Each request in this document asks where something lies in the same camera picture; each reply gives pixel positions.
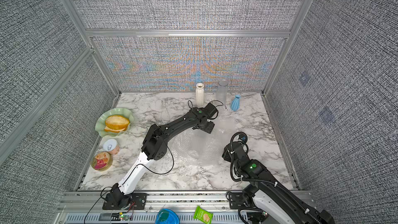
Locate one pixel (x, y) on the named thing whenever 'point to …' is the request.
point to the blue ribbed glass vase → (235, 103)
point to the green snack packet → (203, 215)
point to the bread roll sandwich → (116, 123)
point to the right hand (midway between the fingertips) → (228, 146)
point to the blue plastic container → (167, 216)
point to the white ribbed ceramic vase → (200, 95)
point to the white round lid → (109, 144)
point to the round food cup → (102, 161)
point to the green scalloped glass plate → (100, 124)
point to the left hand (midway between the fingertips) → (210, 126)
